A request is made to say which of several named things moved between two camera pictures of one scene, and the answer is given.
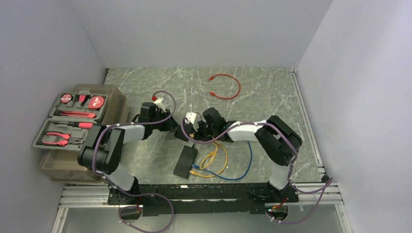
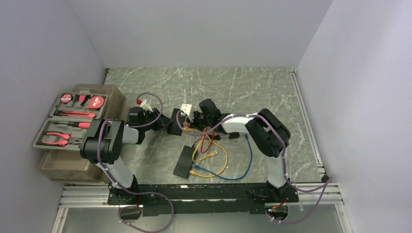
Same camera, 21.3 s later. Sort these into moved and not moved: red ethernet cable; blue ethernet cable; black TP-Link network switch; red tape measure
Moved: red ethernet cable
Not moved: red tape measure; black TP-Link network switch; blue ethernet cable
